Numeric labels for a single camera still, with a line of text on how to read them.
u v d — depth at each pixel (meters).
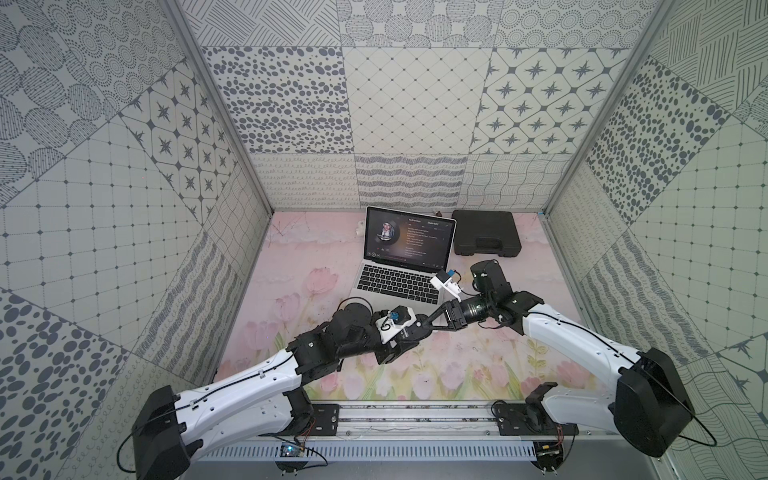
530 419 0.65
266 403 0.60
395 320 0.59
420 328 0.69
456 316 0.65
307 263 1.07
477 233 1.08
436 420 0.76
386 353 0.62
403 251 1.01
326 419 0.73
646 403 0.41
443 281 0.71
